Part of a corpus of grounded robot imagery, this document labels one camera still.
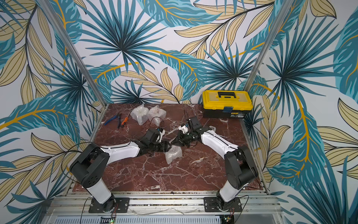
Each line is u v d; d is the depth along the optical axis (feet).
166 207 2.41
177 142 2.48
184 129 2.69
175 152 2.75
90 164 1.52
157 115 3.31
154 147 2.54
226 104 3.33
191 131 2.26
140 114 3.33
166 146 2.69
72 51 2.75
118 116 3.60
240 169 1.49
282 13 2.31
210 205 2.40
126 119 3.58
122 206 2.42
